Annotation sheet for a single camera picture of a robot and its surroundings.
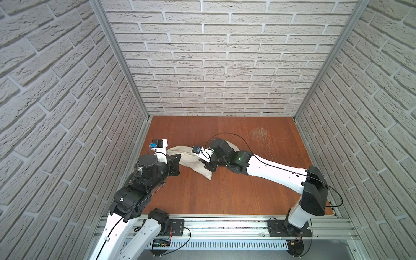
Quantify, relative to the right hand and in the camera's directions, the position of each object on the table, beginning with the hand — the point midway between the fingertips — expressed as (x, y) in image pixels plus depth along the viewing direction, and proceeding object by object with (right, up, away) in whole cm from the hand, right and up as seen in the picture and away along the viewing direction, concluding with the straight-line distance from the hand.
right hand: (197, 161), depth 75 cm
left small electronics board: (-17, -38, -4) cm, 42 cm away
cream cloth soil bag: (-4, -1, +5) cm, 6 cm away
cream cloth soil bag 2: (+22, +3, +25) cm, 34 cm away
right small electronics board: (+44, -37, -6) cm, 58 cm away
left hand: (-6, +6, -10) cm, 13 cm away
